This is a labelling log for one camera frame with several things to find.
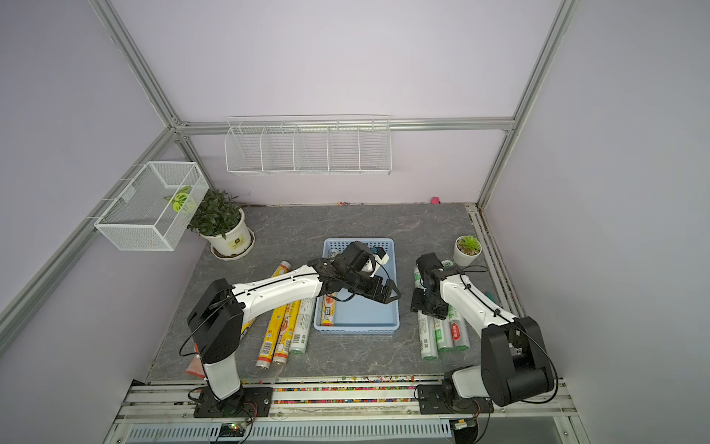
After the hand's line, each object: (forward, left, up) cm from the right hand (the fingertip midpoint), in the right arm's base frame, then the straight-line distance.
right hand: (422, 308), depth 87 cm
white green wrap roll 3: (-9, -5, +1) cm, 10 cm away
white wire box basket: (+21, +82, +23) cm, 88 cm away
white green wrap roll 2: (-6, -1, +1) cm, 6 cm away
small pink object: (+53, -14, -4) cm, 55 cm away
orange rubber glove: (-16, +68, -4) cm, 70 cm away
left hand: (0, +11, +10) cm, 15 cm away
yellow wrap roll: (-7, +42, 0) cm, 43 cm away
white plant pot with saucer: (+24, +66, +2) cm, 71 cm away
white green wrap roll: (-6, +37, +1) cm, 37 cm away
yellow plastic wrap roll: (0, +30, 0) cm, 30 cm away
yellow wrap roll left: (-11, +47, -1) cm, 48 cm away
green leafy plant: (+27, +68, +15) cm, 75 cm away
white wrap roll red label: (-7, -10, 0) cm, 12 cm away
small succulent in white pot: (+19, -18, +4) cm, 27 cm away
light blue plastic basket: (-1, +19, -3) cm, 20 cm away
